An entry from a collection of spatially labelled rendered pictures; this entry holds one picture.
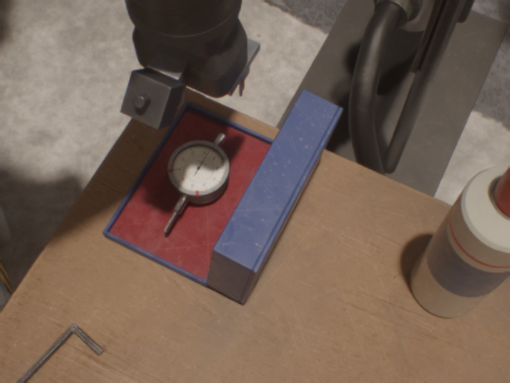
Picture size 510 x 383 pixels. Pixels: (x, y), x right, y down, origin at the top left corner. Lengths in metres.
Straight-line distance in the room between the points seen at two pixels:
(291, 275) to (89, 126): 0.72
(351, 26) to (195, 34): 0.95
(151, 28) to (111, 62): 0.91
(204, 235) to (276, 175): 0.13
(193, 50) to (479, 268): 0.25
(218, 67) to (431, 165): 0.81
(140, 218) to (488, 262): 0.32
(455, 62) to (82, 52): 0.70
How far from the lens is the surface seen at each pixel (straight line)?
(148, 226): 0.66
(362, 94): 0.80
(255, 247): 0.52
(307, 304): 0.63
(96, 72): 1.34
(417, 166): 1.23
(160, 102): 0.46
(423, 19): 1.06
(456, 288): 0.57
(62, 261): 0.67
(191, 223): 0.66
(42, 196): 1.24
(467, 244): 0.50
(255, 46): 0.52
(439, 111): 1.30
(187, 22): 0.43
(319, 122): 0.57
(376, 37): 0.81
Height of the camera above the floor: 1.08
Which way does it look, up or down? 65 degrees down
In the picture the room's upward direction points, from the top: straight up
